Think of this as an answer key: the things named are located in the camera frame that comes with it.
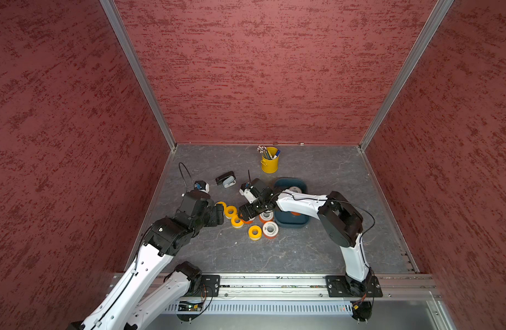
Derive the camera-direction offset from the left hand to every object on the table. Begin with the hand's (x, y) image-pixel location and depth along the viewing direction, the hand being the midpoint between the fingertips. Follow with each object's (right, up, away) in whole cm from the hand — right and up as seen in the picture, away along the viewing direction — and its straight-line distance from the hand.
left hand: (211, 213), depth 72 cm
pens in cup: (+19, +25, +25) cm, 40 cm away
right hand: (+12, -5, +19) cm, 23 cm away
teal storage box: (+29, -7, +17) cm, 35 cm away
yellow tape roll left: (+1, -1, +22) cm, 22 cm away
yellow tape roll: (+3, -6, +19) cm, 20 cm away
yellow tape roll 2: (+7, -9, +16) cm, 20 cm away
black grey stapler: (+1, +10, +29) cm, 30 cm away
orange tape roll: (+29, +2, -9) cm, 30 cm away
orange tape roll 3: (+20, -6, +18) cm, 27 cm away
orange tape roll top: (+36, +5, +27) cm, 46 cm away
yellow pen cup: (+23, +17, +31) cm, 43 cm away
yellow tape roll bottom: (+16, -13, +13) cm, 24 cm away
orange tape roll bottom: (+22, -11, +15) cm, 29 cm away
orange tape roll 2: (+13, -7, +13) cm, 20 cm away
